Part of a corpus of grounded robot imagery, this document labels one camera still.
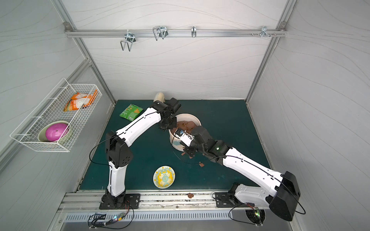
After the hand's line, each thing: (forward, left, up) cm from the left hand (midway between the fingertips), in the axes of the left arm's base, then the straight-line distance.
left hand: (173, 127), depth 85 cm
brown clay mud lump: (+4, -8, -4) cm, 10 cm away
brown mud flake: (-10, -6, -15) cm, 19 cm away
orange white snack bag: (+2, +46, +20) cm, 50 cm away
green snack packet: (+22, +36, -13) cm, 44 cm away
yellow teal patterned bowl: (-25, +4, -14) cm, 29 cm away
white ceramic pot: (-10, -3, -1) cm, 10 cm away
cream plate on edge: (+23, +11, +4) cm, 25 cm away
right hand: (-11, -7, +5) cm, 14 cm away
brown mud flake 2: (-16, -18, -15) cm, 29 cm away
